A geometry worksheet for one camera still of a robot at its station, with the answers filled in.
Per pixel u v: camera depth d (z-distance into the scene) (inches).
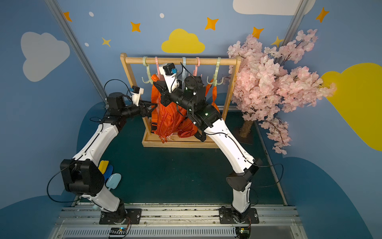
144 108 27.9
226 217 29.3
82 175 17.4
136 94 27.2
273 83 27.0
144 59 25.5
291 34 30.9
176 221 28.9
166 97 20.4
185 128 38.5
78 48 32.5
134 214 29.5
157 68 26.6
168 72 17.9
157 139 32.5
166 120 26.8
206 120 18.1
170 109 25.6
